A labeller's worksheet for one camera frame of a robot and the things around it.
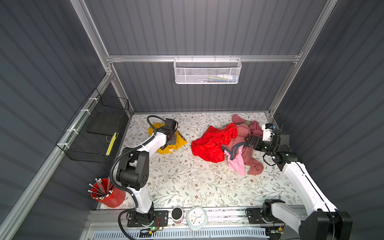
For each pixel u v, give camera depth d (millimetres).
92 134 726
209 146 913
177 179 867
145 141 560
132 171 493
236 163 889
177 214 710
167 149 939
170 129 754
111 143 695
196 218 717
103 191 728
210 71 1238
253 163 896
